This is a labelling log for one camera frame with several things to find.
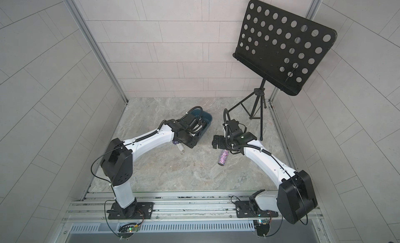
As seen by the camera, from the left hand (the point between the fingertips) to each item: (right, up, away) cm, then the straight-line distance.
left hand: (196, 141), depth 87 cm
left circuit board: (-28, -34, -22) cm, 49 cm away
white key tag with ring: (-10, -4, +4) cm, 11 cm away
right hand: (+12, 0, -5) cm, 13 cm away
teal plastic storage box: (+4, +14, +15) cm, 21 cm away
